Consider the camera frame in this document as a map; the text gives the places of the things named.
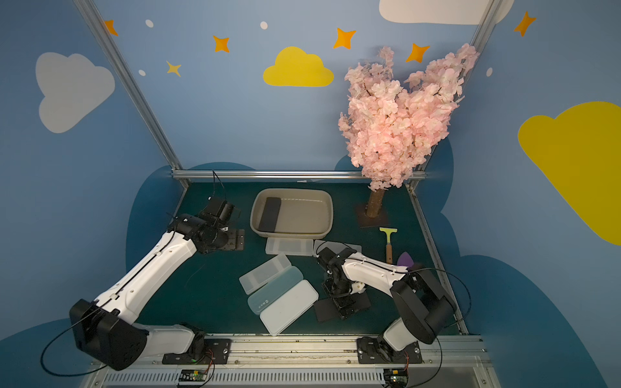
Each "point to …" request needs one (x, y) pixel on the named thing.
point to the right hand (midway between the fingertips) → (332, 301)
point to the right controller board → (395, 376)
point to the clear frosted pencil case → (256, 277)
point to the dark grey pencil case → (269, 216)
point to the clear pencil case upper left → (296, 246)
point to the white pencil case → (288, 308)
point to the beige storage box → (292, 213)
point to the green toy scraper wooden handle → (389, 246)
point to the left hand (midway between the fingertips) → (228, 237)
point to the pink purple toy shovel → (405, 259)
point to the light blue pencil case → (255, 301)
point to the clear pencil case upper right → (336, 246)
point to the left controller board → (192, 375)
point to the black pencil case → (327, 310)
